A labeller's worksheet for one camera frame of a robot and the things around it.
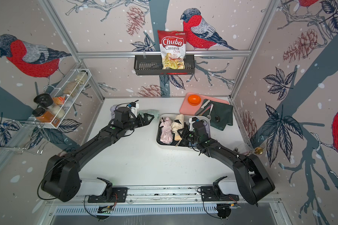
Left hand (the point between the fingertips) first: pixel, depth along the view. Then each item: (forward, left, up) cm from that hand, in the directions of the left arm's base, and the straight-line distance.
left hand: (151, 115), depth 82 cm
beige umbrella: (-1, -16, -8) cm, 18 cm away
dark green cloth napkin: (+17, -50, -21) cm, 56 cm away
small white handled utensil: (+12, -40, -19) cm, 46 cm away
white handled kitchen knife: (+24, -37, -21) cm, 49 cm away
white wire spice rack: (-5, +45, +15) cm, 47 cm away
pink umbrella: (-9, -9, -10) cm, 16 cm away
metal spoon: (+19, -43, -21) cm, 51 cm away
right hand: (-5, -16, -9) cm, 19 cm away
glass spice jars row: (+7, +44, +14) cm, 46 cm away
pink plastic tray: (+21, -24, -20) cm, 38 cm away
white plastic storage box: (-13, -18, -13) cm, 25 cm away
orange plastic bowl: (+29, -31, -18) cm, 46 cm away
